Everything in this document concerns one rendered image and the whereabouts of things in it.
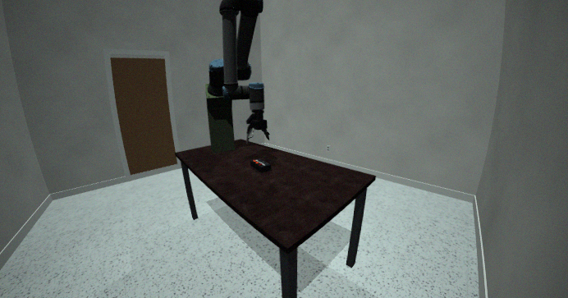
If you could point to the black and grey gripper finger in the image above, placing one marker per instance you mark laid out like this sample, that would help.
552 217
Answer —
250 134
266 133

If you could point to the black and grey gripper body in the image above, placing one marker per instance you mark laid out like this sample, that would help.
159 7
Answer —
262 124

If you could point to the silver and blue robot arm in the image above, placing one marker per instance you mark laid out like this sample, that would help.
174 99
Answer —
236 54

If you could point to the grey power strip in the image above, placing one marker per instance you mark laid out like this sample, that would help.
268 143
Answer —
260 165

